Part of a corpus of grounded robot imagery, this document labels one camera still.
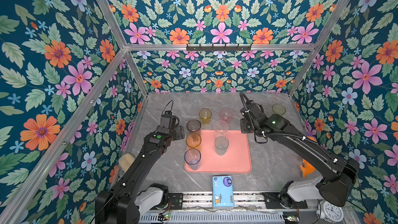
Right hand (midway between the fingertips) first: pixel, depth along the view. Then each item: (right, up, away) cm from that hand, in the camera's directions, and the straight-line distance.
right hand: (244, 123), depth 77 cm
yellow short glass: (-21, +2, +27) cm, 34 cm away
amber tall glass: (-27, -11, +9) cm, 30 cm away
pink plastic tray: (-1, -22, +10) cm, 24 cm away
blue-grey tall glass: (-26, -18, 0) cm, 32 cm away
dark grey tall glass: (-27, -3, +11) cm, 29 cm away
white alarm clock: (+36, -39, -9) cm, 54 cm away
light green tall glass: (+26, +7, +18) cm, 32 cm away
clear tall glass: (-10, -6, +20) cm, 23 cm away
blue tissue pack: (-11, -33, -4) cm, 35 cm away
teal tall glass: (-11, -13, +12) cm, 21 cm away
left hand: (-34, -2, +4) cm, 34 cm away
